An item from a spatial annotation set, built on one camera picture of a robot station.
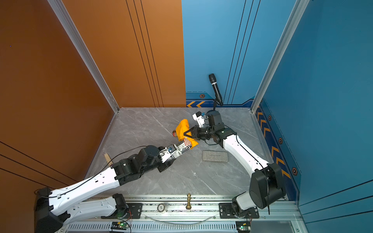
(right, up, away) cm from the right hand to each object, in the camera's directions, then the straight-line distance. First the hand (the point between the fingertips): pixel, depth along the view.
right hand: (186, 134), depth 76 cm
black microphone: (+17, +35, +20) cm, 44 cm away
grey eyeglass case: (+16, -15, +14) cm, 26 cm away
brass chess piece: (+1, -37, -2) cm, 37 cm away
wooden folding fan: (-50, -18, +15) cm, 55 cm away
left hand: (-7, -9, -2) cm, 12 cm away
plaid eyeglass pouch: (-9, -2, +26) cm, 27 cm away
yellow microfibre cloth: (-2, +3, 0) cm, 4 cm away
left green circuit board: (-32, -45, -5) cm, 55 cm away
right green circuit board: (+29, -45, -5) cm, 54 cm away
